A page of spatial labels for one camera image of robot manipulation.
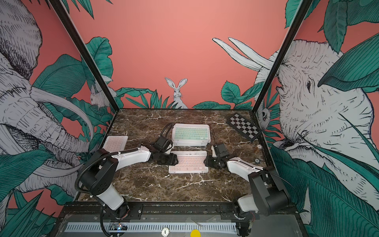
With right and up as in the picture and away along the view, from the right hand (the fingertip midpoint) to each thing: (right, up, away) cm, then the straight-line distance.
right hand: (205, 159), depth 91 cm
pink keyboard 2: (-10, +9, +9) cm, 16 cm away
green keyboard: (-9, +16, +11) cm, 21 cm away
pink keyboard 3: (-62, +9, +9) cm, 63 cm away
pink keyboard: (-10, -2, +1) cm, 10 cm away
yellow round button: (-6, -29, -22) cm, 37 cm away
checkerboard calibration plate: (+30, +20, +17) cm, 40 cm away
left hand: (-18, 0, -1) cm, 18 cm away
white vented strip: (+1, -28, -20) cm, 34 cm away
